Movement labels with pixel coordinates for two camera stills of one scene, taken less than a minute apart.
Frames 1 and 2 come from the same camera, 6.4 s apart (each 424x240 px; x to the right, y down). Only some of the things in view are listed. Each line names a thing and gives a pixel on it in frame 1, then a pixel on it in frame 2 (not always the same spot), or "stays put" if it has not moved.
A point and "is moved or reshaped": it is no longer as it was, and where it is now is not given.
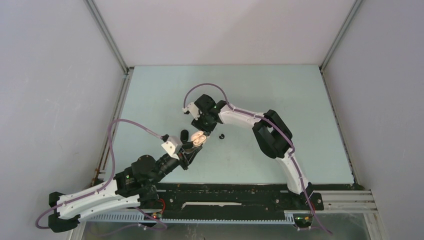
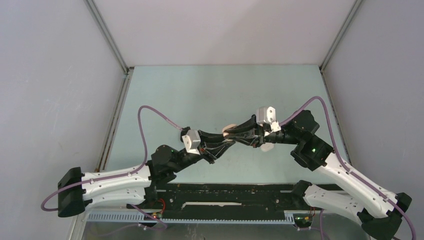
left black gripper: [187, 147] to [209, 149]
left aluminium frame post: [107, 33] stays put
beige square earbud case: [198, 138] is moved or reshaped
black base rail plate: [186, 201] stays put
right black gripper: [199, 124] to [255, 141]
